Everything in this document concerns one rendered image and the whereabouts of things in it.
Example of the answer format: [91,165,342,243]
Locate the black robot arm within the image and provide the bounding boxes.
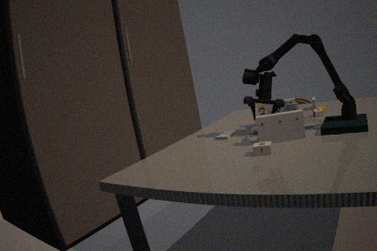
[242,34,358,121]

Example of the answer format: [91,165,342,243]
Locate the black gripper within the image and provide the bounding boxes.
[244,85,284,119]

